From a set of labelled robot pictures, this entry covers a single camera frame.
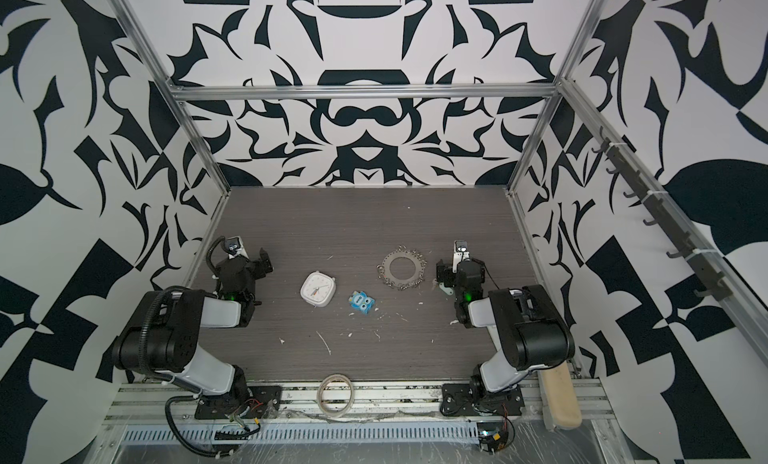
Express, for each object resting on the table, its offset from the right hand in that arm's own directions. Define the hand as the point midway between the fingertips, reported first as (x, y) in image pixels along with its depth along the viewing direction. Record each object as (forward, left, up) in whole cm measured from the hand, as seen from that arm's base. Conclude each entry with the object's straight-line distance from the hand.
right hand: (461, 256), depth 94 cm
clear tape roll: (-40, +38, -4) cm, 55 cm away
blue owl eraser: (-13, +31, -3) cm, 33 cm away
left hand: (+1, +66, +6) cm, 66 cm away
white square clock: (-10, +43, -1) cm, 44 cm away
